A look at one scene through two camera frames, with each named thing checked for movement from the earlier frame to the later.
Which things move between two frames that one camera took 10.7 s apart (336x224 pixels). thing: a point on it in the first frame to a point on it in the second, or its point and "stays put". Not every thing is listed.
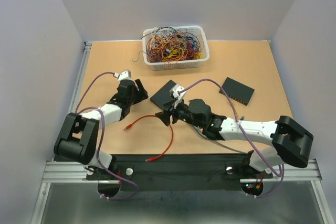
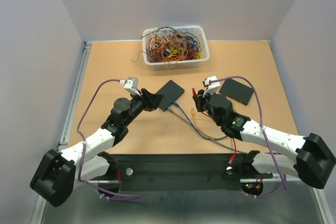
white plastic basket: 179,64 stays put
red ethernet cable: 155,158 to 233,158
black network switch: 237,91 stays put
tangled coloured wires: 166,44 stays put
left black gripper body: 132,99 to 138,103
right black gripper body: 182,112 to 203,103
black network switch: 163,97 stays put
